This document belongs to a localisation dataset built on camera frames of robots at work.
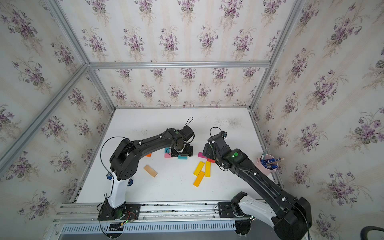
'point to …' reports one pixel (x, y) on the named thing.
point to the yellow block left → (198, 168)
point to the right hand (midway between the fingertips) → (212, 150)
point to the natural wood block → (150, 170)
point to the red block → (211, 160)
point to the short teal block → (182, 157)
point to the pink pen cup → (267, 163)
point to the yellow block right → (208, 169)
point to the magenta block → (200, 155)
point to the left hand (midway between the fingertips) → (187, 156)
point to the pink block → (166, 155)
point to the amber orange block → (198, 179)
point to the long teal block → (167, 151)
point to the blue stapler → (109, 177)
